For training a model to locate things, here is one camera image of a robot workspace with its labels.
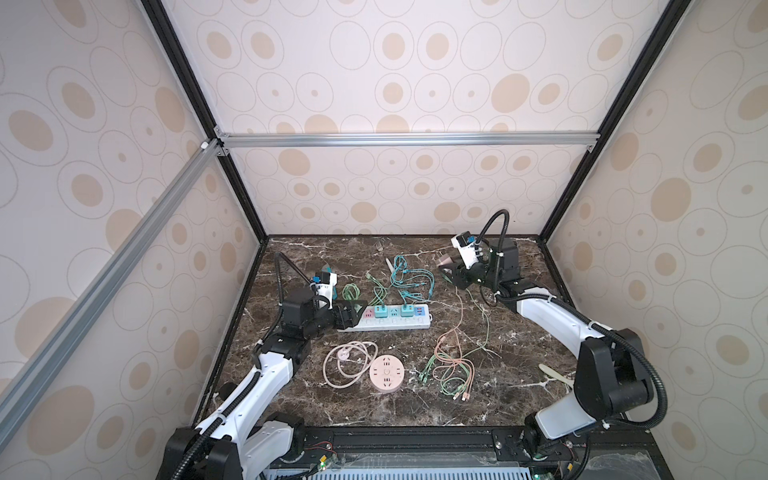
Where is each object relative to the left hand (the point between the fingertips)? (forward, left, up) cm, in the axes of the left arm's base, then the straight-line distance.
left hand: (364, 300), depth 78 cm
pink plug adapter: (+12, -22, +1) cm, 26 cm away
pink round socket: (-14, -6, -17) cm, 22 cm away
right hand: (+13, -24, 0) cm, 27 cm away
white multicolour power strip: (+3, +1, -17) cm, 17 cm away
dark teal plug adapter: (+4, -12, -13) cm, 18 cm away
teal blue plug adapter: (+4, -4, -14) cm, 15 cm away
